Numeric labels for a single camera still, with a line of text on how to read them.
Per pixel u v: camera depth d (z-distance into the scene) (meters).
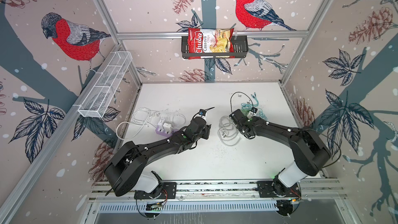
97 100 0.71
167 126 0.88
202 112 0.76
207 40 0.88
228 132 0.92
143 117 0.99
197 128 0.66
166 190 0.73
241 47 0.95
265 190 0.73
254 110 0.80
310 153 0.45
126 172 0.42
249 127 0.65
